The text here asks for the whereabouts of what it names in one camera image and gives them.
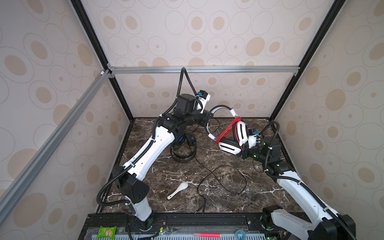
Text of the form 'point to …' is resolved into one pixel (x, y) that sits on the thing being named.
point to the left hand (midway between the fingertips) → (216, 112)
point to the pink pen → (207, 235)
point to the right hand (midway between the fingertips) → (235, 143)
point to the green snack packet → (107, 232)
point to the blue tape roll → (240, 235)
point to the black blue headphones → (184, 147)
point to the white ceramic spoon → (182, 186)
